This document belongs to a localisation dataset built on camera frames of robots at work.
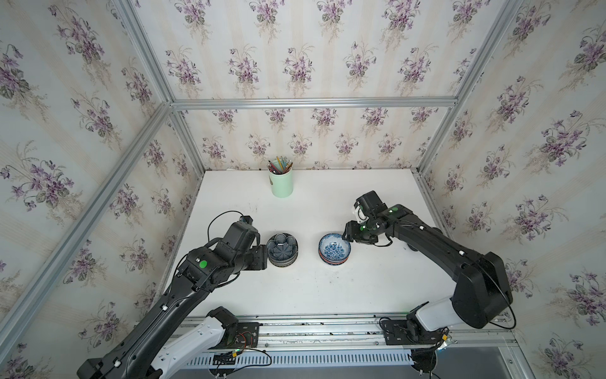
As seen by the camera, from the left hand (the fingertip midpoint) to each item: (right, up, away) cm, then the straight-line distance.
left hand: (264, 257), depth 70 cm
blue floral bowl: (+24, -1, +18) cm, 30 cm away
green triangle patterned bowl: (+5, -4, +11) cm, 13 cm away
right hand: (+29, +3, +14) cm, 32 cm away
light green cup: (+2, +23, +33) cm, 40 cm away
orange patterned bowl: (+23, -5, +15) cm, 28 cm away
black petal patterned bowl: (+4, -2, +16) cm, 16 cm away
